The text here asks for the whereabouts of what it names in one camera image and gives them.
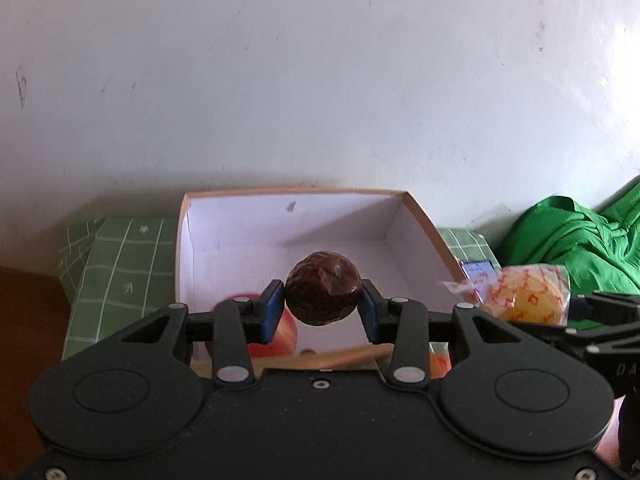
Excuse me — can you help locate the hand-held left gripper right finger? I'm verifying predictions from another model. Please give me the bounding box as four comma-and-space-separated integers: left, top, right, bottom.
357, 279, 546, 390

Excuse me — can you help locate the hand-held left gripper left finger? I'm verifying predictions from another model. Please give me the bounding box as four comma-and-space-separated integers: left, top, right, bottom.
100, 279, 286, 391

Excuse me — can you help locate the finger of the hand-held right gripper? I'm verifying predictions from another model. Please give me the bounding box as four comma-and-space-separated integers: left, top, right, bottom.
515, 320, 640, 357
567, 290, 640, 321

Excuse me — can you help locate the red apple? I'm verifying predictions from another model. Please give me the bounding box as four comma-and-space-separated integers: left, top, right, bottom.
205, 292, 300, 358
429, 353, 453, 380

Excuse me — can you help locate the wrinkled brown passion fruit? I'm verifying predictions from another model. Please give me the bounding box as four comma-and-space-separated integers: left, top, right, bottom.
285, 251, 362, 326

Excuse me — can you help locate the plastic-wrapped yellow lemon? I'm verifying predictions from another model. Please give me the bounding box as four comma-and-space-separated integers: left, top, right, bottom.
440, 264, 571, 326

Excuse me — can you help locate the cardboard box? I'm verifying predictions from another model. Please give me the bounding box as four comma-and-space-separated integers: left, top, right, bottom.
175, 189, 468, 376

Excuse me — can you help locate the person's right forearm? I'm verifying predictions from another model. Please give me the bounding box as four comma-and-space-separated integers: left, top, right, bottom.
597, 394, 626, 467

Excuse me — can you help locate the green crumpled cloth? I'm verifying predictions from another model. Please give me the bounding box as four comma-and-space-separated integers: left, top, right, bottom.
500, 175, 640, 296

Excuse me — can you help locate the smartphone with lit screen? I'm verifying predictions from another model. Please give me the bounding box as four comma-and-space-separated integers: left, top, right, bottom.
460, 260, 496, 306

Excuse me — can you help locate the green checkered tablecloth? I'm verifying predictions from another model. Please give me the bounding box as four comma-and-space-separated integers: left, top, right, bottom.
57, 216, 501, 361

